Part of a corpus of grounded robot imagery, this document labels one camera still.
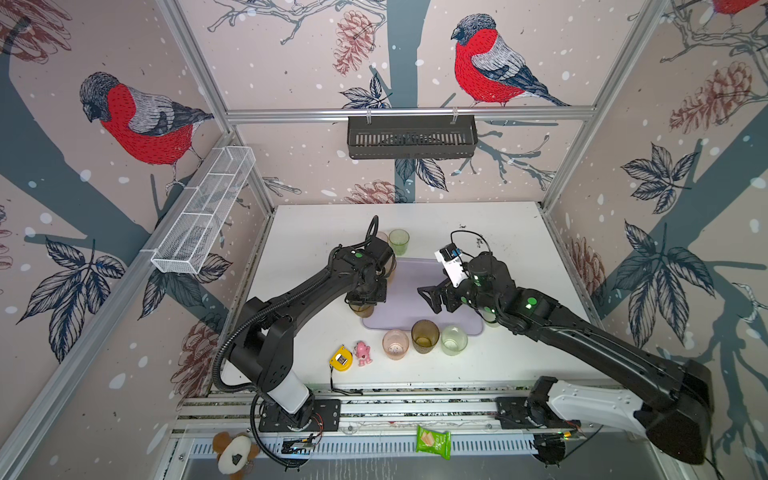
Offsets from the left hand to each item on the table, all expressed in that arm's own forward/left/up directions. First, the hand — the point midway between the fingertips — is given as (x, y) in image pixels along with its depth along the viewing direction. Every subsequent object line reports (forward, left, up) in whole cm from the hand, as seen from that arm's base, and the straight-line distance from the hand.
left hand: (377, 300), depth 83 cm
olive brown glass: (-7, -14, -10) cm, 18 cm away
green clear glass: (+25, -7, -4) cm, 27 cm away
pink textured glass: (-9, -5, -9) cm, 14 cm away
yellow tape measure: (-13, +10, -9) cm, 19 cm away
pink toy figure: (-12, +4, -8) cm, 15 cm away
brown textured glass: (-3, +4, -1) cm, 5 cm away
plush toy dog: (-34, +32, -8) cm, 47 cm away
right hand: (-1, -13, +11) cm, 18 cm away
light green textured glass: (-8, -22, -9) cm, 25 cm away
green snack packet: (-33, -14, -8) cm, 36 cm away
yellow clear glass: (+1, -4, +16) cm, 17 cm away
